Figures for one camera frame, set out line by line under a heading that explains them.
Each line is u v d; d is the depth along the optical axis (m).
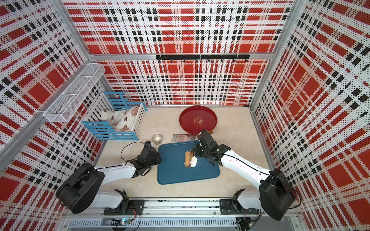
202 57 0.88
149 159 0.71
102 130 0.99
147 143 0.83
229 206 0.73
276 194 0.41
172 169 0.88
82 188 0.43
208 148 0.63
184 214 0.73
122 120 1.06
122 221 0.70
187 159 0.87
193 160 0.89
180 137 1.52
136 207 0.74
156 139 1.01
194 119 1.11
